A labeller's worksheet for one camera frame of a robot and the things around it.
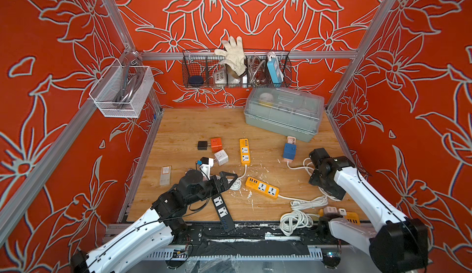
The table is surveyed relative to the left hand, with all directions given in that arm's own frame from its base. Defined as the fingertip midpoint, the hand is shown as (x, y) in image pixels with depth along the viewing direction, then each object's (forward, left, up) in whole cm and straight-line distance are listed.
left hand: (233, 179), depth 70 cm
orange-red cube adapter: (+24, +11, -12) cm, 29 cm away
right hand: (+4, -38, -11) cm, 40 cm away
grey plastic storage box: (+38, -29, -1) cm, 48 cm away
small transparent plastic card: (+7, +35, -17) cm, 39 cm away
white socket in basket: (+51, +11, +12) cm, 53 cm away
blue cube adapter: (+22, -27, -12) cm, 37 cm away
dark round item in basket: (+51, +24, +8) cm, 57 cm away
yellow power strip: (+4, -14, -16) cm, 21 cm away
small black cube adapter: (+27, +20, -17) cm, 38 cm away
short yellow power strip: (+19, -5, -16) cm, 25 cm away
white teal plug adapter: (+17, +8, -14) cm, 23 cm away
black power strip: (-8, +4, -16) cm, 18 cm away
